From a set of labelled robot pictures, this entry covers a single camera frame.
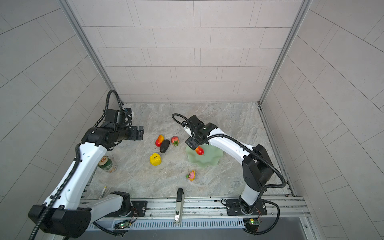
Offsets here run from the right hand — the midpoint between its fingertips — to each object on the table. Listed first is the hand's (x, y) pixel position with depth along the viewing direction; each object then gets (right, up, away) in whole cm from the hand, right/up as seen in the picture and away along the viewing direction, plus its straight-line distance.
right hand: (194, 138), depth 85 cm
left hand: (-28, +7, -11) cm, 30 cm away
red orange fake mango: (+3, -7, +1) cm, 8 cm away
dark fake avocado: (-18, -5, +4) cm, 19 cm away
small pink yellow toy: (-1, -19, -8) cm, 20 cm away
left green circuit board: (-31, -35, -20) cm, 51 cm away
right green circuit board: (+27, -37, -17) cm, 49 cm away
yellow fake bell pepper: (-22, -11, -3) cm, 25 cm away
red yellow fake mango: (-22, -2, +6) cm, 23 cm away
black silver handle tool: (-6, -29, -16) cm, 34 cm away
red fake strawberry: (-12, -2, +6) cm, 14 cm away
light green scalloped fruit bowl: (+10, -11, +1) cm, 15 cm away
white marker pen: (-46, -26, -10) cm, 54 cm away
